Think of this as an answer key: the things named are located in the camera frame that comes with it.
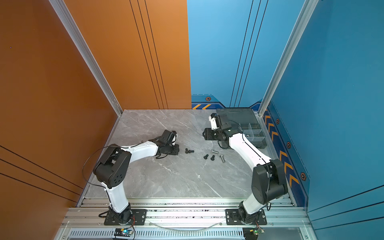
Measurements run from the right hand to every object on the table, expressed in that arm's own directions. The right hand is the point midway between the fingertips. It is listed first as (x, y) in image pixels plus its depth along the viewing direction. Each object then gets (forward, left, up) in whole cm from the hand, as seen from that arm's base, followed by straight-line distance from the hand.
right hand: (205, 133), depth 87 cm
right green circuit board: (-46, -21, -17) cm, 54 cm away
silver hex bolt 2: (-3, -6, -15) cm, 16 cm away
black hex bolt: (-7, 0, -15) cm, 17 cm away
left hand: (-1, +17, -14) cm, 22 cm away
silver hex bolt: (-8, -11, -16) cm, 21 cm away
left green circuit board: (-46, +41, -17) cm, 64 cm away
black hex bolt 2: (-8, -5, -16) cm, 18 cm away
